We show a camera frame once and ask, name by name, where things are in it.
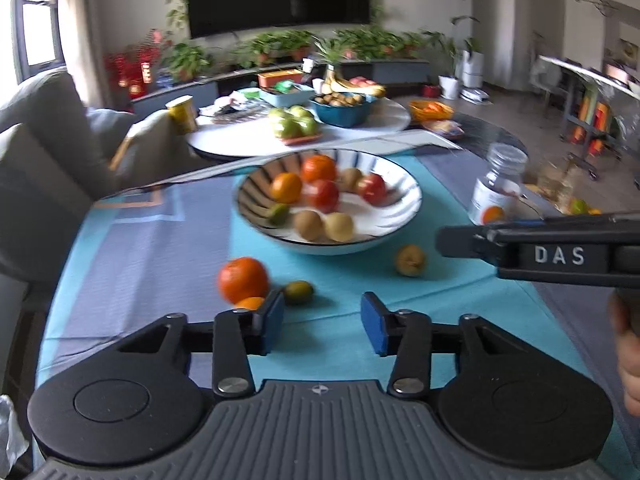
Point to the white plastic bag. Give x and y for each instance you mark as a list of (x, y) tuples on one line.
[(11, 430)]

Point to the dining table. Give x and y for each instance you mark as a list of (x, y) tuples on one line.
[(590, 90)]

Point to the tan round fruit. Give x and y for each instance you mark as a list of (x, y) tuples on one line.
[(350, 179), (411, 260), (307, 225), (339, 226)]

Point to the dark round table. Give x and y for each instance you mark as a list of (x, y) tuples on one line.
[(495, 132)]

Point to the glass plate with scraps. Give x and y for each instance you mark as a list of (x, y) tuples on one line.
[(235, 110)]

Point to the beige cushion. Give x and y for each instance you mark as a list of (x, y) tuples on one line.
[(150, 145)]

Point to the snack bag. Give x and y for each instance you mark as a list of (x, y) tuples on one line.
[(442, 129)]

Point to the light blue tray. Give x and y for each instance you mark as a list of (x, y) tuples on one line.
[(287, 96)]

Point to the red ornament plant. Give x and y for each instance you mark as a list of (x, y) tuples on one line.
[(135, 67)]

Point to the blue patterned tablecloth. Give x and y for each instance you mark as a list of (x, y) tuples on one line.
[(150, 260)]

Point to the red pot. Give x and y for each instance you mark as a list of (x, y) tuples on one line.
[(431, 91)]

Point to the white round coffee table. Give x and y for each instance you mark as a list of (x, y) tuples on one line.
[(230, 142)]

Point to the tall plant in white pot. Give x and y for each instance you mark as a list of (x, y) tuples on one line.
[(450, 70)]

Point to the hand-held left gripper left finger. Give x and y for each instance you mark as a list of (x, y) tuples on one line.
[(274, 322)]

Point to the red plum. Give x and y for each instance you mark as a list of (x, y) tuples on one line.
[(322, 196)]

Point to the orange basket of tangerines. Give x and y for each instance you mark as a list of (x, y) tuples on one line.
[(431, 110)]

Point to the person's right hand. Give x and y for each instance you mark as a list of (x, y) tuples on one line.
[(629, 365)]

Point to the spider plant in vase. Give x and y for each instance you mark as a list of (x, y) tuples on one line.
[(330, 52)]

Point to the blue bowl of nuts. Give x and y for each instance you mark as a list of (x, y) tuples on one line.
[(345, 112)]

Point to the red apple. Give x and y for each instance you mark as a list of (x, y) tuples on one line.
[(372, 189)]

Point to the bunch of bananas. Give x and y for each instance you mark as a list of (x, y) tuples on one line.
[(357, 87)]

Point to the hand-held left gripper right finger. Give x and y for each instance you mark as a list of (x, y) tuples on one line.
[(374, 322)]

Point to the clear glass container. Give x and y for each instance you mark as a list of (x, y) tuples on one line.
[(565, 187)]

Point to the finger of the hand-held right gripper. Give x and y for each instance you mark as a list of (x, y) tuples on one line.
[(462, 241)]

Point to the grey sofa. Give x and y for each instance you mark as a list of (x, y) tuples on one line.
[(45, 160)]

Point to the glass jar with orange label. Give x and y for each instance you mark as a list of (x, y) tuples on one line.
[(495, 190)]

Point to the potted green plant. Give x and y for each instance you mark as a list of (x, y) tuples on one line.
[(265, 47), (299, 45), (186, 62), (392, 42), (414, 42), (367, 42)]

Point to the green apple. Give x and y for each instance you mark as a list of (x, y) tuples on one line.
[(287, 129), (308, 125), (280, 114), (299, 111)]

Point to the dark television cabinet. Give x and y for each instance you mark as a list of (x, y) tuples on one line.
[(400, 71)]

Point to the beige curtain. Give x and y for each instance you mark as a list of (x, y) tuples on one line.
[(80, 30)]

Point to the white blue-striped bowl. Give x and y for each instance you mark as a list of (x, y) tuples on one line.
[(380, 225)]

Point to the yellow canister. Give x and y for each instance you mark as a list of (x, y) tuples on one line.
[(182, 115)]

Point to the dark framed window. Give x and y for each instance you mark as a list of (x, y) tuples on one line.
[(37, 15)]

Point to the orange rectangular box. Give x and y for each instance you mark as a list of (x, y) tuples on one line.
[(280, 78)]

